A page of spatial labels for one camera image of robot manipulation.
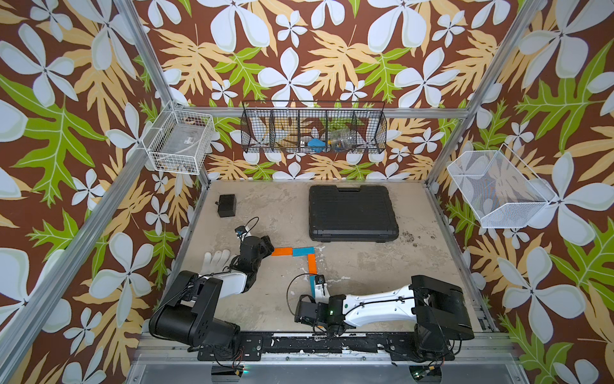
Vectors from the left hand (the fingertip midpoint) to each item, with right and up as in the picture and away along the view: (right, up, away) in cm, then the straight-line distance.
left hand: (264, 236), depth 94 cm
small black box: (-19, +12, +13) cm, 26 cm away
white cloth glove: (-19, -10, -1) cm, 21 cm away
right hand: (+19, -25, -11) cm, 33 cm away
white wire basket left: (-30, +37, -8) cm, 48 cm away
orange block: (+8, -6, +2) cm, 10 cm away
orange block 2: (+19, -11, -2) cm, 22 cm away
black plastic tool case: (+41, +9, +5) cm, 42 cm away
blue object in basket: (+21, +37, 0) cm, 42 cm away
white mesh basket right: (+83, +18, -15) cm, 86 cm away
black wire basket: (+20, +45, +3) cm, 49 cm away
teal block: (+16, -6, +2) cm, 17 cm away
